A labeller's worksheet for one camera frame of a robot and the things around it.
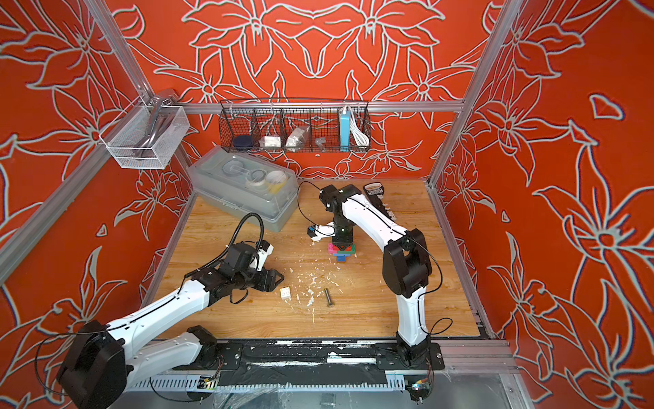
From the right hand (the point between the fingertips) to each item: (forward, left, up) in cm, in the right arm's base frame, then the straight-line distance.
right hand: (338, 240), depth 87 cm
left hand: (-11, +21, -3) cm, 24 cm away
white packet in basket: (+26, +24, +23) cm, 42 cm away
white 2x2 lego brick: (-16, +18, -9) cm, 25 cm away
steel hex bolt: (-16, +3, -10) cm, 19 cm away
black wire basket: (+42, +19, +19) cm, 50 cm away
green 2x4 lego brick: (-4, -5, -2) cm, 7 cm away
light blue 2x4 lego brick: (-4, -1, -4) cm, 6 cm away
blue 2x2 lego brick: (-2, -1, -9) cm, 9 cm away
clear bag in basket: (+29, +15, +21) cm, 39 cm away
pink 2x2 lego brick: (-3, +3, -1) cm, 4 cm away
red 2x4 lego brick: (-4, +1, 0) cm, 4 cm away
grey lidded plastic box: (+19, +30, +7) cm, 36 cm away
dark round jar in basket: (+32, +36, +19) cm, 52 cm away
